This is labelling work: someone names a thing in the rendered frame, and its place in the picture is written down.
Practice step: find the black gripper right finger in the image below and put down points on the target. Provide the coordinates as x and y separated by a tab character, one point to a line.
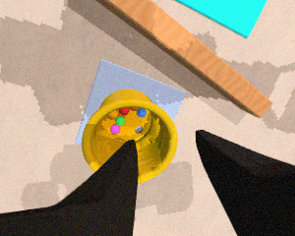
257	191

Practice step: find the red marble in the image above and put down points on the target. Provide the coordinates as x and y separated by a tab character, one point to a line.
124	111

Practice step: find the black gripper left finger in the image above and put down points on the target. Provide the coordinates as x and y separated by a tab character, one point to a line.
104	205

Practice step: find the orange wooden plank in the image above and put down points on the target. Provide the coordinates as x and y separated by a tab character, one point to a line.
166	33

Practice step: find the yellow cup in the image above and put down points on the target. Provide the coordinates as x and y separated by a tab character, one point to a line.
156	143

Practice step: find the blue marble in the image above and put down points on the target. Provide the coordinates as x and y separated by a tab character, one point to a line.
141	112

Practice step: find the magenta marble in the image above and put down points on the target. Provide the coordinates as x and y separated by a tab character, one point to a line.
115	129

